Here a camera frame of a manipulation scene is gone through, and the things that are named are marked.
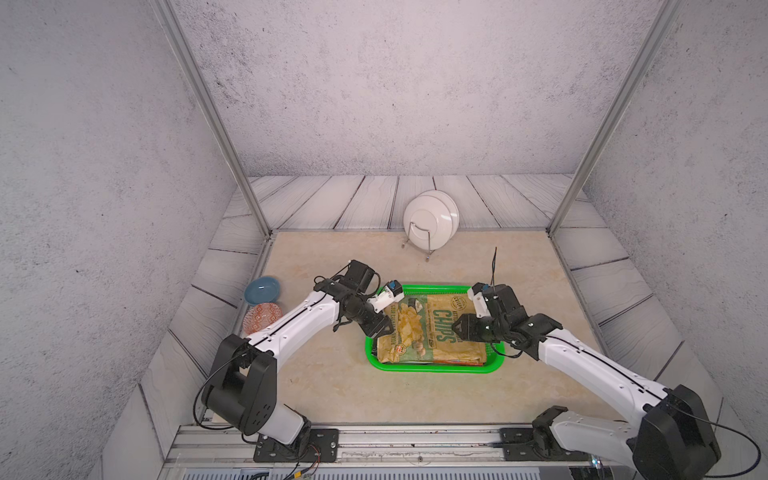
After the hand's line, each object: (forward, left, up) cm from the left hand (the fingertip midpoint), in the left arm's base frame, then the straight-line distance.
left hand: (389, 324), depth 83 cm
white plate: (+37, -15, +5) cm, 40 cm away
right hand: (-2, -19, +1) cm, 19 cm away
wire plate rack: (+33, -15, -8) cm, 37 cm away
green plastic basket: (-11, -25, +7) cm, 28 cm away
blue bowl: (+19, +43, -9) cm, 47 cm away
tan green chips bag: (-4, -10, +1) cm, 11 cm away
